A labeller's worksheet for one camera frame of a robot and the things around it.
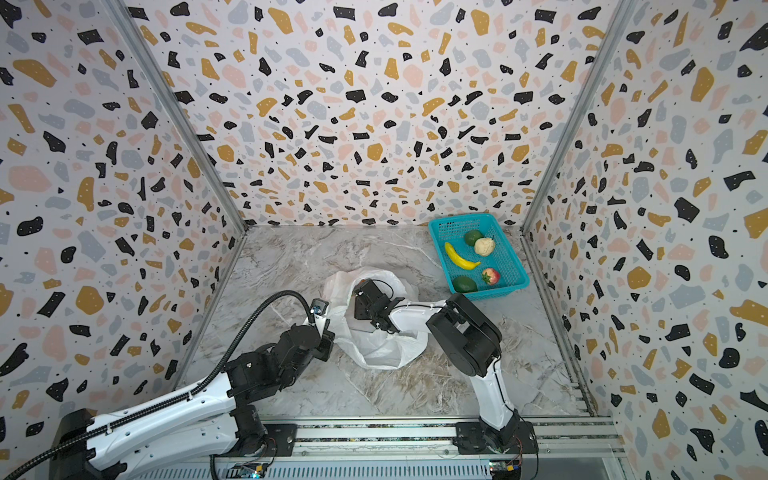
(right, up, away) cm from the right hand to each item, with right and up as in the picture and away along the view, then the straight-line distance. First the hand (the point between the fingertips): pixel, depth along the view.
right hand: (357, 299), depth 96 cm
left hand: (-4, -2, -20) cm, 20 cm away
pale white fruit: (+44, +17, +13) cm, 50 cm away
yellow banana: (+38, +11, +14) cm, 42 cm away
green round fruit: (+41, +21, +19) cm, 50 cm away
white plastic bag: (+7, -14, -7) cm, 16 cm away
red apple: (+45, +7, +7) cm, 46 cm away
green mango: (+35, +5, +3) cm, 35 cm away
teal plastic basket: (+43, +14, +16) cm, 48 cm away
